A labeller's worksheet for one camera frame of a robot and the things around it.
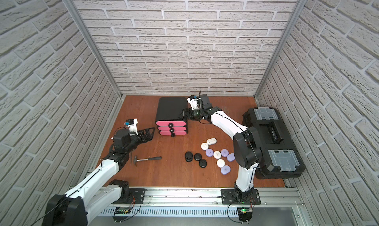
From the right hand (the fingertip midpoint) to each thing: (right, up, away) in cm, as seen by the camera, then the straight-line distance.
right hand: (185, 115), depth 88 cm
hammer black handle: (-18, -27, 0) cm, 32 cm away
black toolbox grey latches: (+47, -20, -18) cm, 54 cm away
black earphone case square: (+2, -24, -4) cm, 25 cm away
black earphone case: (+10, -28, -5) cm, 30 cm away
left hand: (-19, -7, -5) cm, 21 cm away
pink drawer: (-8, -5, -3) cm, 10 cm away
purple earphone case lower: (+23, -31, -7) cm, 39 cm away
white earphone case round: (+12, -20, +2) cm, 23 cm away
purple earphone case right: (+27, -25, -2) cm, 37 cm away
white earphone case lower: (+21, -28, -5) cm, 35 cm away
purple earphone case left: (+15, -23, 0) cm, 27 cm away
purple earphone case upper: (+24, -23, 0) cm, 33 cm away
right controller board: (+31, -48, -17) cm, 60 cm away
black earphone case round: (+7, -25, -2) cm, 26 cm away
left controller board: (-31, -48, -17) cm, 60 cm away
